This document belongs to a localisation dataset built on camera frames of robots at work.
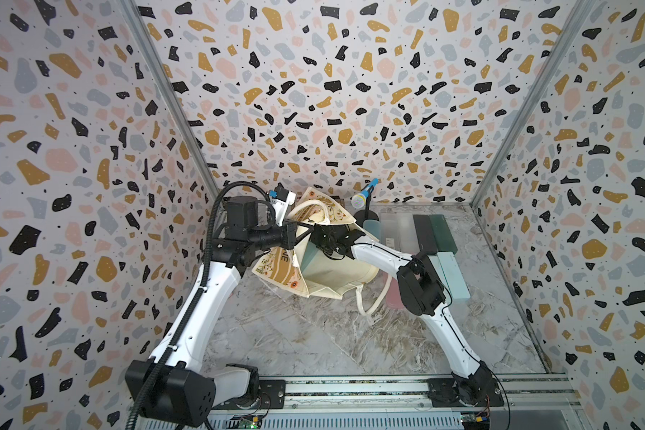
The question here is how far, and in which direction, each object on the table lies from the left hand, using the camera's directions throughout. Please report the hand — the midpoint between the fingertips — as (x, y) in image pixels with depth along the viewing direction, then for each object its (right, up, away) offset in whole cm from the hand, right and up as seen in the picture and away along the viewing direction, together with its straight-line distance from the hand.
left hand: (315, 228), depth 70 cm
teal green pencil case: (-4, -8, +27) cm, 28 cm away
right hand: (-5, -3, +29) cm, 30 cm away
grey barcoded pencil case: (+27, -2, +39) cm, 47 cm away
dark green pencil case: (+49, -2, +41) cm, 64 cm away
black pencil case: (+42, -3, +41) cm, 59 cm away
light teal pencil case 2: (+43, -14, +31) cm, 54 cm away
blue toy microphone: (+13, +10, +25) cm, 30 cm away
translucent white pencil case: (+34, -3, +41) cm, 54 cm away
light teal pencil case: (+48, -18, +28) cm, 59 cm away
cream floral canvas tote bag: (+2, -16, +18) cm, 24 cm away
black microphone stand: (+18, +6, +44) cm, 48 cm away
